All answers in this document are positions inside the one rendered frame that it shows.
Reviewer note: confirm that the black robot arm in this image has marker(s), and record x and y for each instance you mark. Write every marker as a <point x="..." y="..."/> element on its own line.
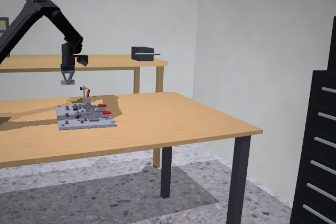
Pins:
<point x="31" y="12"/>

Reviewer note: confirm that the black toggle clamp with red handle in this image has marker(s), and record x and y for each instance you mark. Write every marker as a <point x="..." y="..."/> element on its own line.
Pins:
<point x="88" y="107"/>
<point x="93" y="116"/>

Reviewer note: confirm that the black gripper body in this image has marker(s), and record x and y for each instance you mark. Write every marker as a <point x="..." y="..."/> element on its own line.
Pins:
<point x="64" y="65"/>

